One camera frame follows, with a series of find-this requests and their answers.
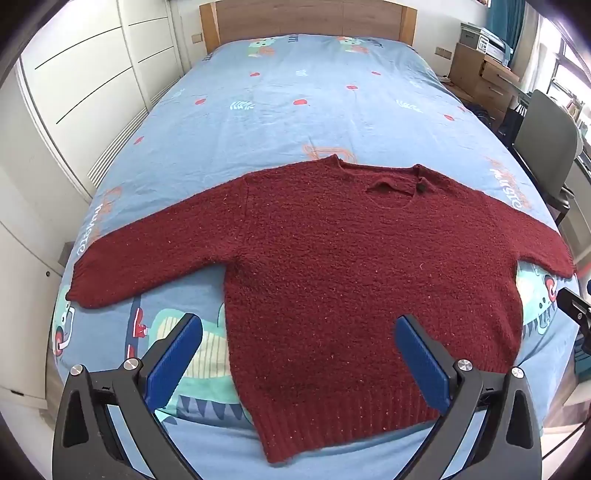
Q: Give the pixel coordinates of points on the wooden cabinet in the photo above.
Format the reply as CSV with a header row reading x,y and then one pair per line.
x,y
471,69

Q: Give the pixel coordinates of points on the teal curtain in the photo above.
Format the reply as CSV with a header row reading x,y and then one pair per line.
x,y
503,18

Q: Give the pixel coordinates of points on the grey printer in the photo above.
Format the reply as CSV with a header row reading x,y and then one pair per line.
x,y
475,37

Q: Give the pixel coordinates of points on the wall socket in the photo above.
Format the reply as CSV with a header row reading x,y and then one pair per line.
x,y
443,51

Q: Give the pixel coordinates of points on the wall switch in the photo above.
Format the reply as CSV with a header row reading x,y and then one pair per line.
x,y
197,37

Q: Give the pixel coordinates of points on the wooden headboard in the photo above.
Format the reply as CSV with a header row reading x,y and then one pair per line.
x,y
300,16

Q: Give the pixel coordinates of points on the window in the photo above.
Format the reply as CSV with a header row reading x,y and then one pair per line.
x,y
570,78

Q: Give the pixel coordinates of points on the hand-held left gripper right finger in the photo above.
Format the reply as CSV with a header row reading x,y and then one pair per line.
x,y
422,360

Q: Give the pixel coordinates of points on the grey chair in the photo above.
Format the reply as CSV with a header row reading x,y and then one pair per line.
x,y
547,138

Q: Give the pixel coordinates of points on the dark red knitted sweater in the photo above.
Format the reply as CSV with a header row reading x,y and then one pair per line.
x,y
346,277

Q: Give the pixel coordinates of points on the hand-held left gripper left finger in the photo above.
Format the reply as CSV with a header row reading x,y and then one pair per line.
x,y
178,355

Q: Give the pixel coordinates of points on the bed with blue printed sheet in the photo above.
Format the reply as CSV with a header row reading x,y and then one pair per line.
x,y
295,115

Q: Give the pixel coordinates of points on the white wardrobe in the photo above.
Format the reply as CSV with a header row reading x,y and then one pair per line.
x,y
83,69

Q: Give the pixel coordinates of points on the black bag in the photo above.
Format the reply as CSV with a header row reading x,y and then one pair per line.
x,y
480,114

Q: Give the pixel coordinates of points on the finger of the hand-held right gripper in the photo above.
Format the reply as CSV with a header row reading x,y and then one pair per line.
x,y
575,304

